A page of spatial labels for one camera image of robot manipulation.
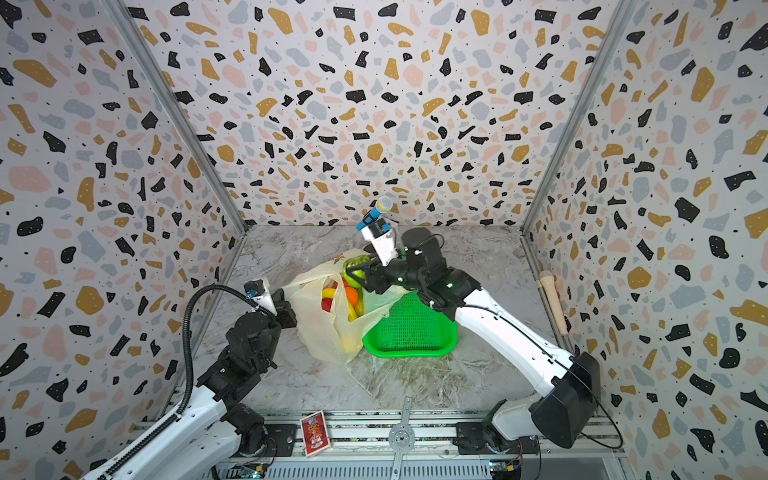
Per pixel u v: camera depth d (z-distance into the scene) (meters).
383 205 0.92
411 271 0.58
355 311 0.89
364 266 0.60
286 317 0.67
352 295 0.94
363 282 0.65
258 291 0.63
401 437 0.75
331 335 0.78
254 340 0.56
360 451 0.73
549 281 1.06
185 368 0.49
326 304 0.80
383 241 0.60
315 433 0.73
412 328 0.95
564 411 0.38
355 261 0.66
